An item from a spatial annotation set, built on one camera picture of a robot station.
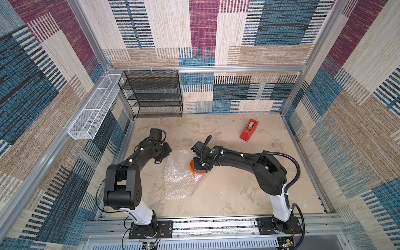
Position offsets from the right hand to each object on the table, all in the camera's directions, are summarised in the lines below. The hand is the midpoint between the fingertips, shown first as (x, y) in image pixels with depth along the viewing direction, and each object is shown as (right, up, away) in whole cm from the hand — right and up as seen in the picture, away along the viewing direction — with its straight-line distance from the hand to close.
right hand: (199, 167), depth 91 cm
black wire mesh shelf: (-32, +46, +18) cm, 59 cm away
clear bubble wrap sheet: (-11, -7, -3) cm, 13 cm away
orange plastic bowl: (-4, +2, -6) cm, 8 cm away
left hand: (-18, +8, +3) cm, 20 cm away
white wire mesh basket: (-50, +24, -20) cm, 59 cm away
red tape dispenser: (+33, +21, +14) cm, 41 cm away
